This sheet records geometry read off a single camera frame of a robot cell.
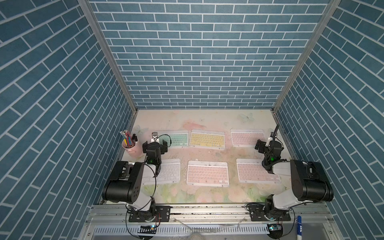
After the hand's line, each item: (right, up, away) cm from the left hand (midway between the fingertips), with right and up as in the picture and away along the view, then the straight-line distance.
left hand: (158, 140), depth 93 cm
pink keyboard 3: (+58, -18, -4) cm, 61 cm away
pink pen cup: (-13, -6, -4) cm, 15 cm away
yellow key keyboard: (+32, 0, +9) cm, 33 cm away
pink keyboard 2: (+31, -19, -6) cm, 36 cm away
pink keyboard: (+59, +1, +9) cm, 59 cm away
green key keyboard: (+9, 0, +11) cm, 14 cm away
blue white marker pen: (+73, -38, -23) cm, 86 cm away
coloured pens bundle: (-15, 0, -5) cm, 16 cm away
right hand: (+70, -1, +1) cm, 70 cm away
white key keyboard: (+8, -18, -6) cm, 21 cm away
